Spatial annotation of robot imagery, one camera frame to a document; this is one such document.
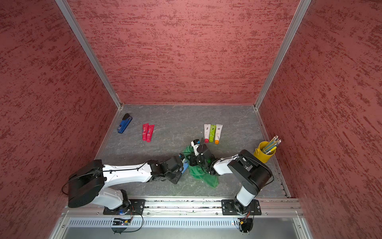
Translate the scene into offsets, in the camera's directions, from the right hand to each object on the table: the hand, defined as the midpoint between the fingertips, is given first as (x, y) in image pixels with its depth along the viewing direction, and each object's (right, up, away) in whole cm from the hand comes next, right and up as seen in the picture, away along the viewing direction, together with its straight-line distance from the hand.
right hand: (187, 160), depth 91 cm
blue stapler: (-47, +23, +18) cm, 56 cm away
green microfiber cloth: (+7, -5, -8) cm, 11 cm away
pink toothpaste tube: (-32, +19, +15) cm, 40 cm away
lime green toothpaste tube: (+18, +19, +16) cm, 30 cm away
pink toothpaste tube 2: (-27, +16, +13) cm, 34 cm away
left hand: (-5, -8, -7) cm, 12 cm away
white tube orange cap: (+21, +17, +13) cm, 30 cm away
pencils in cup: (+49, +12, -9) cm, 52 cm away
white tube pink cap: (+13, +16, +12) cm, 25 cm away
